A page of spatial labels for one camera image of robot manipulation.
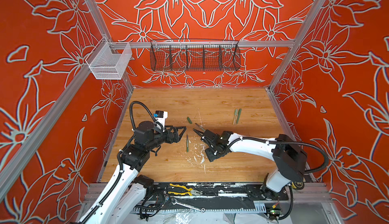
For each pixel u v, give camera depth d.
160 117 0.62
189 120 1.01
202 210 0.68
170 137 0.61
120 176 0.46
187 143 0.90
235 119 1.01
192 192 0.73
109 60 0.94
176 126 0.62
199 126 0.98
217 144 0.63
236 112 1.04
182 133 0.66
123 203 0.53
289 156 0.47
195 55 0.98
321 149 0.76
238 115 1.03
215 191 0.74
